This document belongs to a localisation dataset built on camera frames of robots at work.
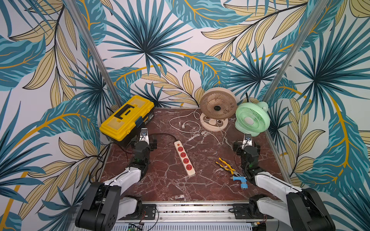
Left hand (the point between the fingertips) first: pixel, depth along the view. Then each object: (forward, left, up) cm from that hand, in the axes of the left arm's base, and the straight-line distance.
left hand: (144, 137), depth 87 cm
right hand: (-1, -62, 0) cm, 62 cm away
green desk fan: (+9, -64, +9) cm, 65 cm away
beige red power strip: (-8, -25, -11) cm, 28 cm away
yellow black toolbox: (+9, +12, +4) cm, 15 cm away
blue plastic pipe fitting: (-24, -58, -10) cm, 64 cm away
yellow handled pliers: (-13, -51, -13) cm, 55 cm away
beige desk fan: (+18, -45, +10) cm, 49 cm away
